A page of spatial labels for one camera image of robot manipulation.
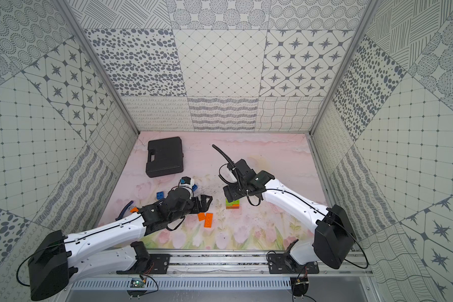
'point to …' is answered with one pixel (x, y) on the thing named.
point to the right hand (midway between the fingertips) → (235, 192)
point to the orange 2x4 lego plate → (232, 207)
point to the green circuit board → (137, 282)
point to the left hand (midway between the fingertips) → (209, 202)
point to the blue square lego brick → (160, 195)
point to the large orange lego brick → (134, 209)
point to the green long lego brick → (233, 202)
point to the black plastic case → (165, 156)
